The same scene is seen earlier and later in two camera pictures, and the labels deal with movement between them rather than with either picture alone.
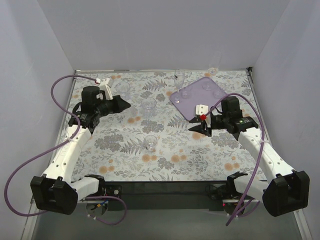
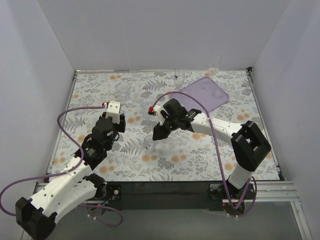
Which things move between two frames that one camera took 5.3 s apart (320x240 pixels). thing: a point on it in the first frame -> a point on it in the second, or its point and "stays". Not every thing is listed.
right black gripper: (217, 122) -> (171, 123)
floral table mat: (150, 140) stays
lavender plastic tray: (204, 91) stays
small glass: (186, 93) -> (185, 100)
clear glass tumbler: (220, 90) stays
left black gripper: (113, 105) -> (122, 119)
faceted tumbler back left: (123, 88) stays
